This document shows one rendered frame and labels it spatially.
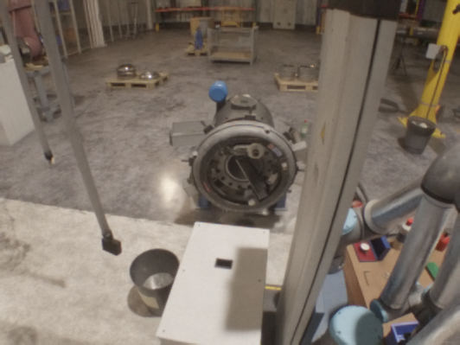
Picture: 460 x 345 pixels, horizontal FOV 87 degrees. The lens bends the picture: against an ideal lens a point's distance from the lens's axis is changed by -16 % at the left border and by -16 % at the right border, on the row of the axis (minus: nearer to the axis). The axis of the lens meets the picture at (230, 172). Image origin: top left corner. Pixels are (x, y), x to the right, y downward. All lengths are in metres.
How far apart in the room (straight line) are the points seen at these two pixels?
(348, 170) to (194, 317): 0.71
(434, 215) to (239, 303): 0.68
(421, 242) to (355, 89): 0.52
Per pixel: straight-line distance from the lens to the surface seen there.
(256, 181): 2.04
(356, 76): 0.50
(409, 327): 1.54
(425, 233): 0.86
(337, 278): 1.32
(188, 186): 2.16
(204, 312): 1.04
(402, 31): 8.71
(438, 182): 0.78
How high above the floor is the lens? 1.76
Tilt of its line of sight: 34 degrees down
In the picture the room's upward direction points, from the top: straight up
